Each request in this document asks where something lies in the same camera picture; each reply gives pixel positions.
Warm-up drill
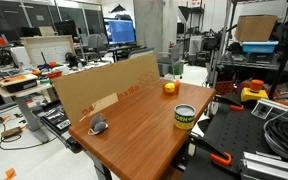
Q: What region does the aluminium extrusion with white tag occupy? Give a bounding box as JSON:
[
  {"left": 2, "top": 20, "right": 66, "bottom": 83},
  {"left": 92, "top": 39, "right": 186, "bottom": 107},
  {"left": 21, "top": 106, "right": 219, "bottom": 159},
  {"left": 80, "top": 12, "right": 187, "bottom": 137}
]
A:
[{"left": 250, "top": 98, "right": 288, "bottom": 124}]

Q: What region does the brown cardboard panel red print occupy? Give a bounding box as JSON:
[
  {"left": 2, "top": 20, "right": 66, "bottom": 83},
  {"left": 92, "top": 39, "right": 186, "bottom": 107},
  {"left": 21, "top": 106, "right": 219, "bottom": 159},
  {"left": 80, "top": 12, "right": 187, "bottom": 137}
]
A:
[{"left": 52, "top": 53, "right": 161, "bottom": 127}]

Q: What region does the metal shelf rack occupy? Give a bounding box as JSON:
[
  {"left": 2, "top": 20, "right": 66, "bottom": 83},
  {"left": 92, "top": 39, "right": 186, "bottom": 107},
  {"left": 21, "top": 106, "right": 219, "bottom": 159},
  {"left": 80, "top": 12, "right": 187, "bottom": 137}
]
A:
[{"left": 205, "top": 0, "right": 288, "bottom": 88}]

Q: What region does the white board with wooden frame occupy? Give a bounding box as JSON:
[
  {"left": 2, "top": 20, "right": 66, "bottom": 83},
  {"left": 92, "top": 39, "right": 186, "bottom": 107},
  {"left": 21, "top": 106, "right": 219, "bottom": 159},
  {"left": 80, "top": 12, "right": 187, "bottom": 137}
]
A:
[{"left": 19, "top": 34, "right": 77, "bottom": 69}]

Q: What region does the brown cardboard box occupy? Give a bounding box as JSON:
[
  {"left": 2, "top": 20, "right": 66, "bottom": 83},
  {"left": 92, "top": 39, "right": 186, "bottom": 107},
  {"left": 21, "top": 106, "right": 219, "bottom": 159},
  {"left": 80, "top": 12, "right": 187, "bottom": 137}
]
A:
[{"left": 234, "top": 14, "right": 278, "bottom": 43}]

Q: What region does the brown power brick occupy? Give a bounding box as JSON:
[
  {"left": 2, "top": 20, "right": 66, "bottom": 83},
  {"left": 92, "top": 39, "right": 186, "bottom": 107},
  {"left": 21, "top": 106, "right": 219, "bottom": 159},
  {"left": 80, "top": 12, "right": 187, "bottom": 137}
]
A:
[{"left": 0, "top": 125, "right": 24, "bottom": 140}]

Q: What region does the black and orange desk device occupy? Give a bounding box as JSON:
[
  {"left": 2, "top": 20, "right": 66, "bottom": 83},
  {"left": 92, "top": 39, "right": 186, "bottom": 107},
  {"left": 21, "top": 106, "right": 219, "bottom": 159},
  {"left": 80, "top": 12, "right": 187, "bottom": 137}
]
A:
[{"left": 0, "top": 73, "right": 39, "bottom": 94}]

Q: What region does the yellow toy fruit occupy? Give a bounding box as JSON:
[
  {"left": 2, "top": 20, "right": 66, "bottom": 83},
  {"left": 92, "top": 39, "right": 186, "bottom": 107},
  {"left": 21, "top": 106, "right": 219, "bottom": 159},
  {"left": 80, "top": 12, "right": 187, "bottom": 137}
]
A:
[{"left": 162, "top": 81, "right": 176, "bottom": 95}]

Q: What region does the plain aluminium extrusion bar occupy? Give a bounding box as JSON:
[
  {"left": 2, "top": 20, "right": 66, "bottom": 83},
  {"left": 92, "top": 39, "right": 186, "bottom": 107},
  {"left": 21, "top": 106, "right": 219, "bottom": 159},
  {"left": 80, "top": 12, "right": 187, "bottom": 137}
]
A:
[{"left": 239, "top": 151, "right": 288, "bottom": 180}]

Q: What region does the red bowl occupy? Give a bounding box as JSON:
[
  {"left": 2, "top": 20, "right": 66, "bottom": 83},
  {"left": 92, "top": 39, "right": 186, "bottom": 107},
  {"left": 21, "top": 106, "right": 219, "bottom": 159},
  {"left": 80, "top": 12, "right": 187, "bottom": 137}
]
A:
[{"left": 47, "top": 70, "right": 64, "bottom": 80}]

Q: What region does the white standing desk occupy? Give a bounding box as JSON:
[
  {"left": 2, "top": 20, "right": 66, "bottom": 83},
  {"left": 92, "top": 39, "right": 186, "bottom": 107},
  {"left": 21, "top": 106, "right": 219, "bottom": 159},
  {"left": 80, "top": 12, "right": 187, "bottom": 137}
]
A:
[{"left": 0, "top": 79, "right": 57, "bottom": 144}]

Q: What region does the computer monitor blue screen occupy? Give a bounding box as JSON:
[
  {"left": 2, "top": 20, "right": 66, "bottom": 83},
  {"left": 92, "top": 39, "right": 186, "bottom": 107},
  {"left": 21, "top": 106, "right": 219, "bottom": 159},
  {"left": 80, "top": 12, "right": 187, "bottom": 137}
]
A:
[{"left": 103, "top": 17, "right": 137, "bottom": 45}]

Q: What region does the corn can with yellow-green label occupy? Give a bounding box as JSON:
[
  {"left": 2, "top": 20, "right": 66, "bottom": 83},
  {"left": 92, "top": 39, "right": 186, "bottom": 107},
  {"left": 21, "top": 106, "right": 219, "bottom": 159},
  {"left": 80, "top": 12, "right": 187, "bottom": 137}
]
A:
[{"left": 173, "top": 103, "right": 197, "bottom": 131}]

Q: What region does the orange toy cup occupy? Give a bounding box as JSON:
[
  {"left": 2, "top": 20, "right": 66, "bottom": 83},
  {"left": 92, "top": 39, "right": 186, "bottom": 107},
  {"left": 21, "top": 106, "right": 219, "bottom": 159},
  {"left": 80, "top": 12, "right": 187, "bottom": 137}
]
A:
[{"left": 172, "top": 79, "right": 181, "bottom": 96}]

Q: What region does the yellow emergency stop red button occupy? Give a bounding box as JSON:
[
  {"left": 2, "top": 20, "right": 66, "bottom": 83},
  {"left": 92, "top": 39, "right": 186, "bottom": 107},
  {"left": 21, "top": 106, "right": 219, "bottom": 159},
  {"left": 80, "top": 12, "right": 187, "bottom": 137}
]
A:
[{"left": 240, "top": 79, "right": 270, "bottom": 103}]

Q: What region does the blue plastic bin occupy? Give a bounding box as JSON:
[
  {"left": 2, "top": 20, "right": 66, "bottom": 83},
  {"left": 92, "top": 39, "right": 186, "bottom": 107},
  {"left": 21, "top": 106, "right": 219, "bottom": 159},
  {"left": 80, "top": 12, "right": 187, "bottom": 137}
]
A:
[{"left": 240, "top": 40, "right": 280, "bottom": 55}]

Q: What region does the black cable bundle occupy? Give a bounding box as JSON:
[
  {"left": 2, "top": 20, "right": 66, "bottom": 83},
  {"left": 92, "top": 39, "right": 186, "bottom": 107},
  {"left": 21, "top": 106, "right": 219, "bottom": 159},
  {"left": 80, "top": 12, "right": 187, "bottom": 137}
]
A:
[{"left": 263, "top": 99, "right": 288, "bottom": 165}]

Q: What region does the black equipment case with labels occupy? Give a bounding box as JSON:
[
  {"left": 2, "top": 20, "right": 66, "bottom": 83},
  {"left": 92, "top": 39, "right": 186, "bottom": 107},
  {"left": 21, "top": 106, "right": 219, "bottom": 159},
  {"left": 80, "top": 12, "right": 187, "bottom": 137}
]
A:
[{"left": 32, "top": 99, "right": 72, "bottom": 135}]

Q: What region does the green bin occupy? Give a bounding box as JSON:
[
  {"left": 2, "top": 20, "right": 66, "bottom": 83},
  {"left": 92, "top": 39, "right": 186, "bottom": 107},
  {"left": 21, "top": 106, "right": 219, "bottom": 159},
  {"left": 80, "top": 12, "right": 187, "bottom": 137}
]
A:
[{"left": 168, "top": 62, "right": 185, "bottom": 76}]

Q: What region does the black perforated breadboard table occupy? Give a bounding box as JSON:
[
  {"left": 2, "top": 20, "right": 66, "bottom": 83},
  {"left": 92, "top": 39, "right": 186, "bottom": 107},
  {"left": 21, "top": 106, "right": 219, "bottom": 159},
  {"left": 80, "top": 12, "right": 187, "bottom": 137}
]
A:
[{"left": 180, "top": 93, "right": 288, "bottom": 180}]

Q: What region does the red plastic crate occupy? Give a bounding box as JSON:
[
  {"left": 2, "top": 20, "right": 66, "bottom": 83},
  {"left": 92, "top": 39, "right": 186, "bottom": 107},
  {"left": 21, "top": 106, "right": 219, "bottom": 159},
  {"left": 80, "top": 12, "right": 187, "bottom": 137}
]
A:
[{"left": 214, "top": 79, "right": 235, "bottom": 96}]

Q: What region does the black vertical pole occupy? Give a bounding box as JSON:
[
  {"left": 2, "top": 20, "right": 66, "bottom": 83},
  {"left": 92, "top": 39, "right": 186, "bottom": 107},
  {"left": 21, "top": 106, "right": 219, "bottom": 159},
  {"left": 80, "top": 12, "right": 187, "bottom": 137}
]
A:
[{"left": 268, "top": 0, "right": 288, "bottom": 101}]

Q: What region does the gray mouse toy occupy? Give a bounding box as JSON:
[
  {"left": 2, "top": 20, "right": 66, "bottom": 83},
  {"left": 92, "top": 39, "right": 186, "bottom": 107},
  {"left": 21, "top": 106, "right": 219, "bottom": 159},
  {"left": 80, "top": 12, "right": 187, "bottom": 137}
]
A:
[{"left": 87, "top": 112, "right": 109, "bottom": 136}]

